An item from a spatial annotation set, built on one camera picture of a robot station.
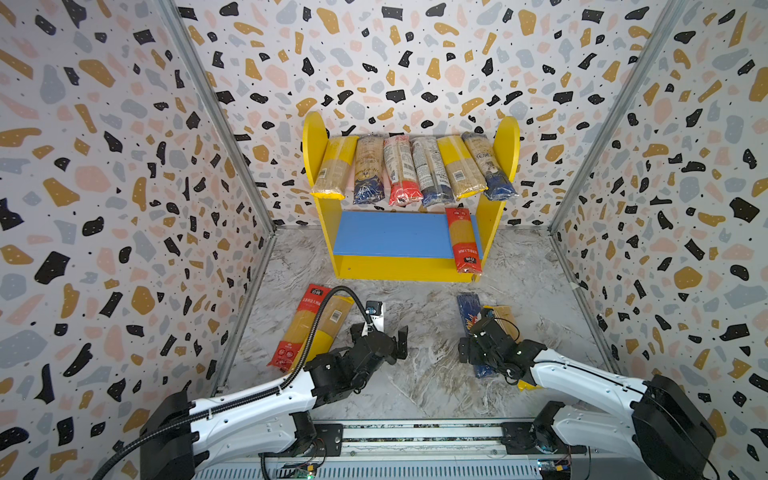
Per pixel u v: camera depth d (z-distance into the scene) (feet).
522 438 2.41
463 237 3.20
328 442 2.41
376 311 2.14
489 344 2.19
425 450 2.40
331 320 3.02
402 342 2.25
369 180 2.32
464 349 2.61
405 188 2.30
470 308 3.11
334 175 2.40
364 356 1.77
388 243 3.20
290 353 2.81
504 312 3.12
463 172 2.45
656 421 1.34
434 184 2.35
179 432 1.36
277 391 1.58
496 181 2.33
